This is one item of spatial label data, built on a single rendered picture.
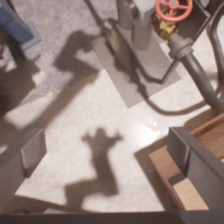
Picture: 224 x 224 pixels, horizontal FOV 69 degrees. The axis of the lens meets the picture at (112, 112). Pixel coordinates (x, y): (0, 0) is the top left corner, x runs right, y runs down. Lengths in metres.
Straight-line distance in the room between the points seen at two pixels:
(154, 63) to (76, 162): 0.63
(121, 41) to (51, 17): 0.43
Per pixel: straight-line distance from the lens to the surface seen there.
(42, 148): 0.17
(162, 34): 0.44
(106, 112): 0.82
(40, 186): 0.96
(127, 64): 0.87
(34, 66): 1.01
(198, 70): 0.41
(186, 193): 0.37
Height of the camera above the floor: 0.81
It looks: 81 degrees down
